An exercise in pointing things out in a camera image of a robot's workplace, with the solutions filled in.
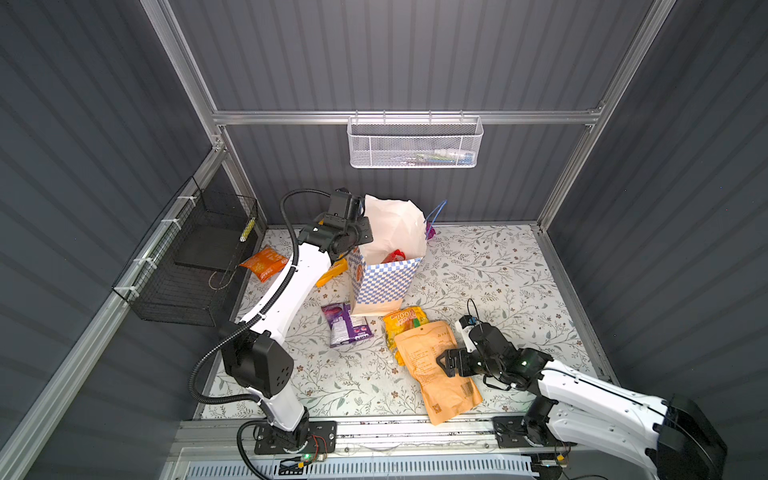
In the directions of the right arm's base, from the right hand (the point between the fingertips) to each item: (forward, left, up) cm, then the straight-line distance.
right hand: (452, 361), depth 82 cm
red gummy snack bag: (+32, +15, +7) cm, 36 cm away
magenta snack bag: (+50, +2, 0) cm, 50 cm away
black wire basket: (+14, +67, +25) cm, 73 cm away
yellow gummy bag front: (+12, +14, 0) cm, 18 cm away
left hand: (+28, +24, +24) cm, 44 cm away
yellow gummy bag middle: (+31, +35, +2) cm, 47 cm away
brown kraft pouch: (-9, +3, +1) cm, 10 cm away
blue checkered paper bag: (+15, +18, +22) cm, 32 cm away
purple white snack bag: (+10, +31, 0) cm, 33 cm away
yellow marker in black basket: (+28, +56, +25) cm, 67 cm away
